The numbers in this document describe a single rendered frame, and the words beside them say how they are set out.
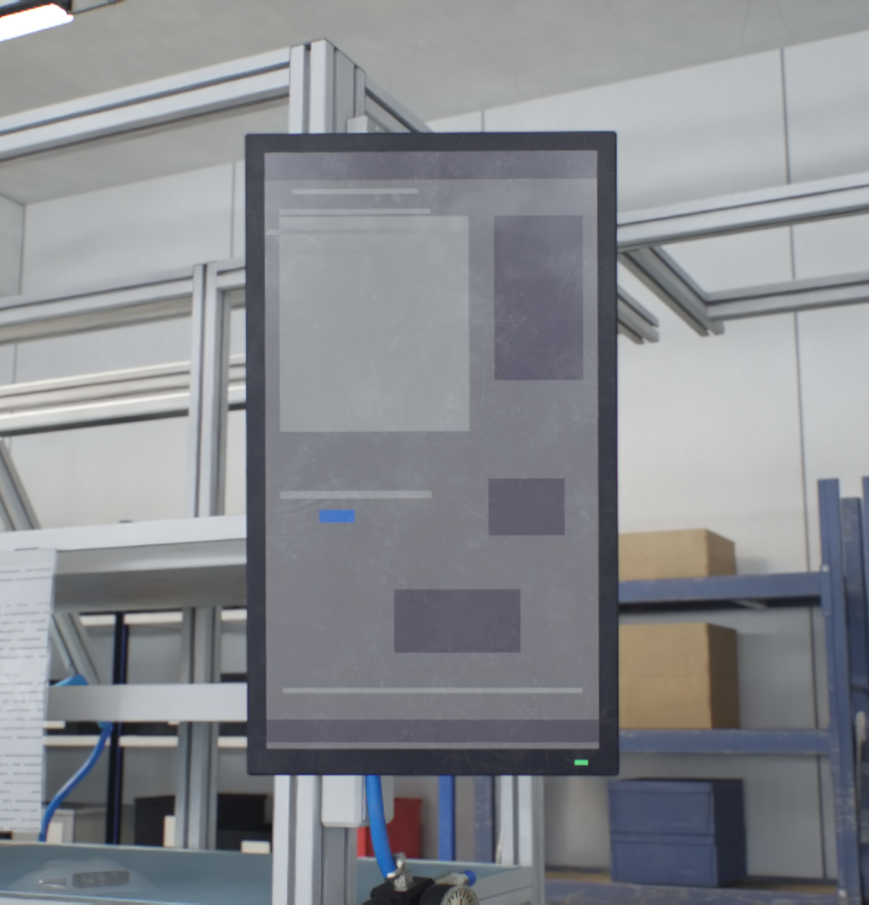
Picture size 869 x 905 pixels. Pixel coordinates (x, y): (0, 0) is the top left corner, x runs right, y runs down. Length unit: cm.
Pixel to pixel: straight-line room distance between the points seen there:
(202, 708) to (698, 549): 290
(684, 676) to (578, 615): 317
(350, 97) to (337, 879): 83
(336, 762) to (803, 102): 420
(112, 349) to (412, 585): 509
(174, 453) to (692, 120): 245
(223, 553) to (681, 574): 288
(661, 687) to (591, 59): 225
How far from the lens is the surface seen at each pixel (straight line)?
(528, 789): 188
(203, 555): 158
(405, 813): 488
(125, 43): 515
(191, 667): 216
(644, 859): 435
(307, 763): 113
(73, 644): 278
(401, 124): 171
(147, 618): 507
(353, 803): 137
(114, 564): 165
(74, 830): 533
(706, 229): 200
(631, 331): 249
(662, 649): 429
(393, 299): 110
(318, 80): 154
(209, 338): 222
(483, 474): 109
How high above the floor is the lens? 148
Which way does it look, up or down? 11 degrees up
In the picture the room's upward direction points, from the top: straight up
